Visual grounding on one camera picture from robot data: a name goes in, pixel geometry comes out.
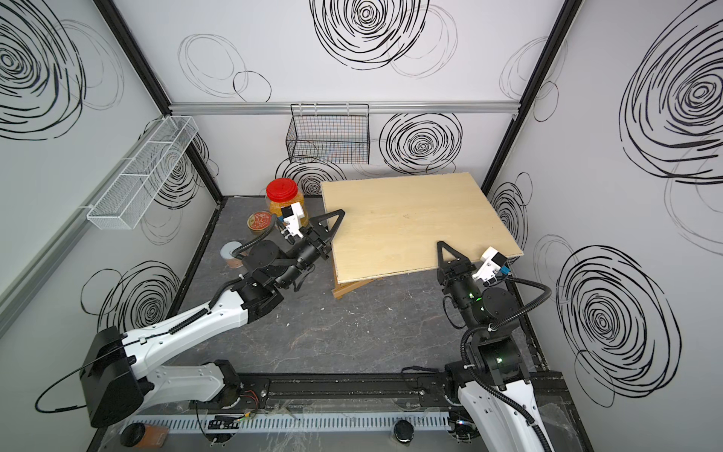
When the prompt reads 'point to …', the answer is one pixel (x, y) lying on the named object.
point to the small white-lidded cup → (231, 260)
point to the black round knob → (404, 430)
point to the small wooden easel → (339, 289)
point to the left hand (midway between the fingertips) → (347, 219)
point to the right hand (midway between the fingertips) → (437, 247)
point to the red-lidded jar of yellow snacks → (283, 191)
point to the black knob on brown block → (144, 436)
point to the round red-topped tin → (259, 221)
